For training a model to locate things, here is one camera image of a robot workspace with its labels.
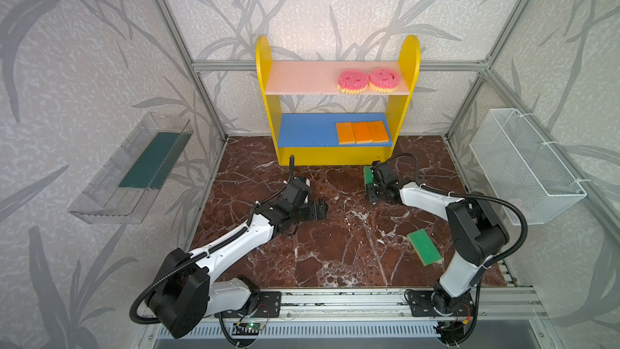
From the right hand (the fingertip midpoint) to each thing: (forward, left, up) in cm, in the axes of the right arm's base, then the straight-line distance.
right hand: (373, 188), depth 97 cm
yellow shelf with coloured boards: (+17, +26, +12) cm, 33 cm away
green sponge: (-23, -15, -3) cm, 28 cm away
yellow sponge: (+20, +11, +11) cm, 25 cm away
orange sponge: (+19, +4, +13) cm, 23 cm away
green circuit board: (-45, +41, -3) cm, 61 cm away
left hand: (-13, +22, +8) cm, 26 cm away
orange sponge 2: (+20, -3, +13) cm, 24 cm away
